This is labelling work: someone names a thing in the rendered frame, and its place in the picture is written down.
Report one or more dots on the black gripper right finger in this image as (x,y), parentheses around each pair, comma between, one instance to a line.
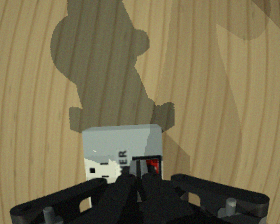
(231,204)

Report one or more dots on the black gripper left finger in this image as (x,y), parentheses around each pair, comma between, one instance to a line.
(63,206)

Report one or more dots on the white power strip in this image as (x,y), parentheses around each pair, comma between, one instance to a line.
(107,149)

